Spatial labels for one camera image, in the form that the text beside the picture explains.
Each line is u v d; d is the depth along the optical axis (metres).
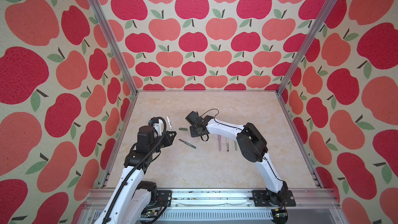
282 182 0.65
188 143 0.93
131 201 0.57
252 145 0.58
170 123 0.77
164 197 0.75
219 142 0.93
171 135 0.77
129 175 0.49
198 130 0.73
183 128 0.99
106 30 0.86
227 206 0.73
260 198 0.73
